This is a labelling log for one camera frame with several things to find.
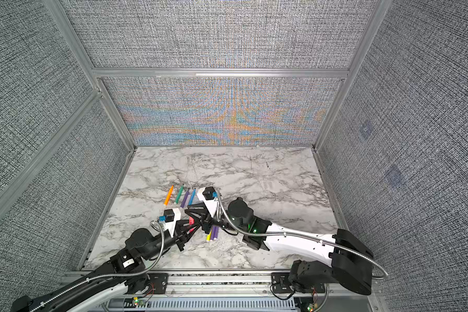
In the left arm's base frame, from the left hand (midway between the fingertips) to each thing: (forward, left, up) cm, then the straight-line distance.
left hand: (200, 219), depth 69 cm
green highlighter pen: (+22, +15, -20) cm, 33 cm away
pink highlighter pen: (-2, +3, +4) cm, 5 cm away
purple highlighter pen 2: (+2, -3, -20) cm, 20 cm away
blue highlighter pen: (+20, +8, -20) cm, 30 cm away
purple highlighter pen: (+20, +12, -21) cm, 31 cm away
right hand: (+1, +3, +9) cm, 10 cm away
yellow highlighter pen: (0, -1, -19) cm, 19 cm away
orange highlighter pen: (+22, +20, -20) cm, 36 cm away
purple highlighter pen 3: (+2, -4, -20) cm, 20 cm away
